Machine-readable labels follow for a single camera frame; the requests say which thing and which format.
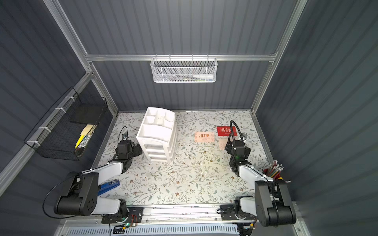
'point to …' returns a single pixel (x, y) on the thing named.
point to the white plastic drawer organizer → (158, 134)
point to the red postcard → (225, 131)
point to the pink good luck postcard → (222, 143)
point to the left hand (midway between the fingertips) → (131, 146)
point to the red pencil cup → (273, 170)
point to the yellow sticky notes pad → (85, 131)
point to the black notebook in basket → (85, 113)
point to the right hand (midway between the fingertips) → (240, 144)
